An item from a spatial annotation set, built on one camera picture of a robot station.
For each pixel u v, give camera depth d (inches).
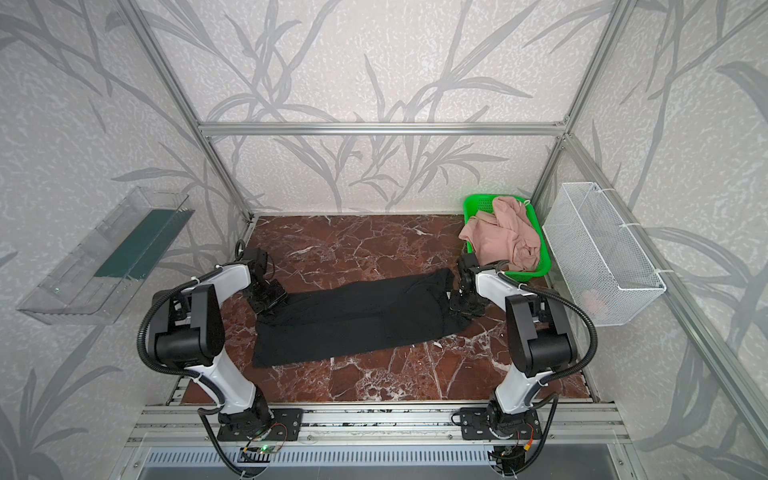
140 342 17.3
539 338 18.7
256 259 31.6
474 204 45.8
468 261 31.4
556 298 18.9
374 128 39.2
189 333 19.3
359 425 29.6
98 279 25.6
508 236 39.0
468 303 31.7
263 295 31.8
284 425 28.6
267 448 27.8
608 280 23.7
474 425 28.9
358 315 36.3
